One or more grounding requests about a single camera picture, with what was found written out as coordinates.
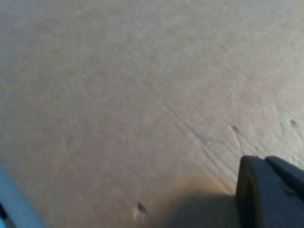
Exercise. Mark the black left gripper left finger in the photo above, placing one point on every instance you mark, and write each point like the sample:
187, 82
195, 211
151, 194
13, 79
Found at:
264, 200

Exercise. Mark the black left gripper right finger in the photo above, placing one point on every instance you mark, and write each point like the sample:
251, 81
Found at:
290, 174

